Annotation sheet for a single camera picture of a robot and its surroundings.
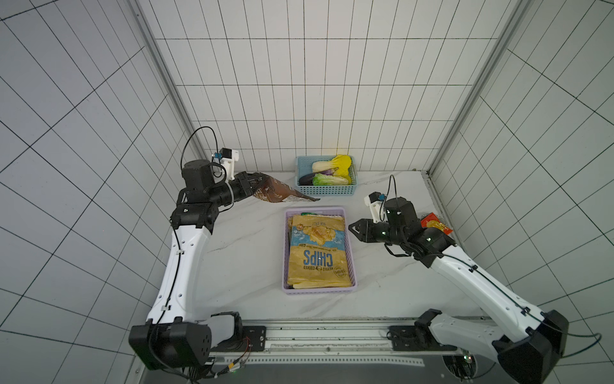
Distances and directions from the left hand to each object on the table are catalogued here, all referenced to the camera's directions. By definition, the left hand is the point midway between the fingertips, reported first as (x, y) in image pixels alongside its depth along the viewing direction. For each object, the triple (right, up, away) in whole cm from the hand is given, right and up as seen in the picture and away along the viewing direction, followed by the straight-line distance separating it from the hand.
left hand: (265, 183), depth 69 cm
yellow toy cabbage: (+30, +11, +44) cm, 54 cm away
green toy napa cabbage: (+18, +3, +38) cm, 43 cm away
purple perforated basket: (+28, -27, +14) cm, 41 cm away
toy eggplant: (+12, +3, +44) cm, 46 cm away
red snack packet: (+63, -15, +26) cm, 70 cm away
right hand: (+24, -14, +5) cm, 28 cm away
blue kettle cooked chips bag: (+16, -26, +14) cm, 34 cm away
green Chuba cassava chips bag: (+13, -12, +26) cm, 31 cm away
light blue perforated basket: (+10, +10, +50) cm, 52 cm away
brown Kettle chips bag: (+4, -2, 0) cm, 4 cm away
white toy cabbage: (+18, +10, +45) cm, 50 cm away
